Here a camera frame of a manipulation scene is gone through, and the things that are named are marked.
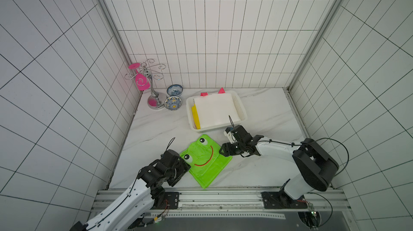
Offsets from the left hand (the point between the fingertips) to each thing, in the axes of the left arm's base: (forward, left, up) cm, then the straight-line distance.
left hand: (184, 174), depth 79 cm
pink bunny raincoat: (+50, -21, +9) cm, 55 cm away
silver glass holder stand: (+49, +25, 0) cm, 54 cm away
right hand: (+12, -18, 0) cm, 21 cm away
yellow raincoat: (+31, -4, +6) cm, 32 cm away
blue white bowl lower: (+47, +13, -1) cm, 49 cm away
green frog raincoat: (+6, -11, 0) cm, 13 cm away
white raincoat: (+37, -16, +6) cm, 40 cm away
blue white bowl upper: (+59, +14, 0) cm, 61 cm away
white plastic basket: (+40, -32, +7) cm, 51 cm away
